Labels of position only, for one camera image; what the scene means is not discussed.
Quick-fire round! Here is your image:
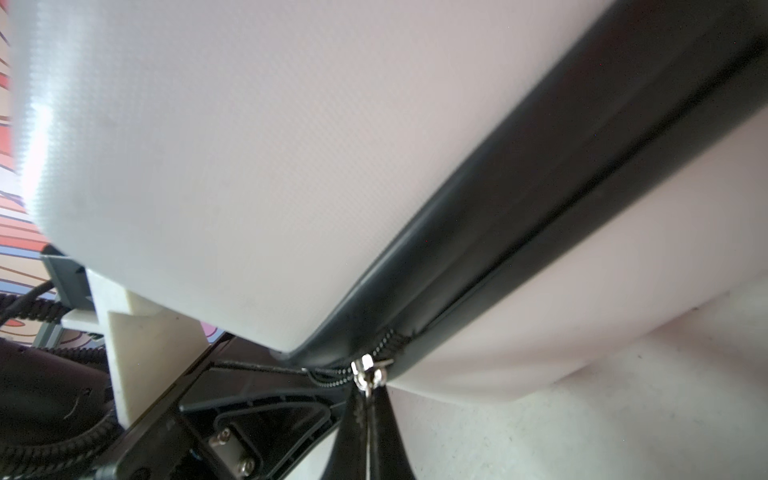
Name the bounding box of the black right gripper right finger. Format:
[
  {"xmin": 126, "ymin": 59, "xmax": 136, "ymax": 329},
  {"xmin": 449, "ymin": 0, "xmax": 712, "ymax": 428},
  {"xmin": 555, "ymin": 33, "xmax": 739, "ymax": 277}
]
[{"xmin": 367, "ymin": 387, "xmax": 416, "ymax": 480}]

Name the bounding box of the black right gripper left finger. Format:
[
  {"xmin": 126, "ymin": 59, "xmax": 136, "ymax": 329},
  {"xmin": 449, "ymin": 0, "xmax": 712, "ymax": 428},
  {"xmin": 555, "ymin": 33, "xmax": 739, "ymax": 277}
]
[{"xmin": 321, "ymin": 389, "xmax": 368, "ymax": 480}]

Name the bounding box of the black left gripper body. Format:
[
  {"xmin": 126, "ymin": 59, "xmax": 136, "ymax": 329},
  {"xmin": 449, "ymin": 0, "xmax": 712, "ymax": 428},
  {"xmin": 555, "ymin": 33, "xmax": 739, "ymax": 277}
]
[{"xmin": 1, "ymin": 337, "xmax": 348, "ymax": 479}]

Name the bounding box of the black white suitcase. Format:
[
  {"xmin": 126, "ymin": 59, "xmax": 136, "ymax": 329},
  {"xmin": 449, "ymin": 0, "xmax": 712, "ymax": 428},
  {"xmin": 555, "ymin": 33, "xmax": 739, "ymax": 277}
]
[{"xmin": 9, "ymin": 1, "xmax": 767, "ymax": 403}]

